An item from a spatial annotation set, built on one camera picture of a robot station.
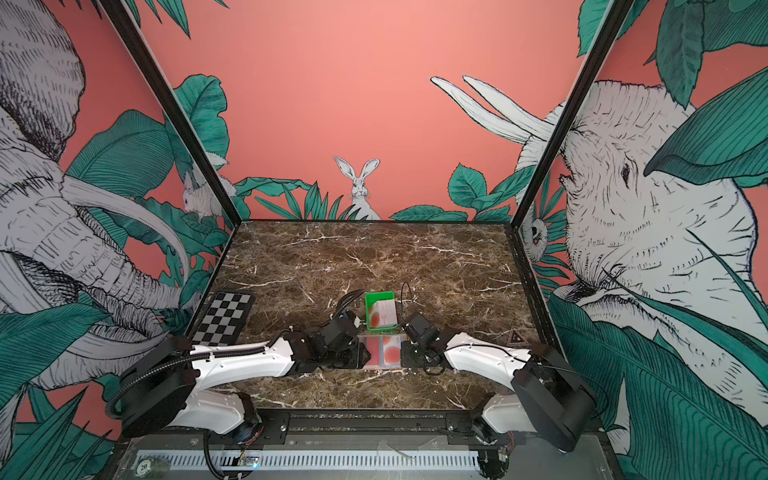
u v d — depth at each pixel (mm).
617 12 687
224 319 903
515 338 903
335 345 647
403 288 1016
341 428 749
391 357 859
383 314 904
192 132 943
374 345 894
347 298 758
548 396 424
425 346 664
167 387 419
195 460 701
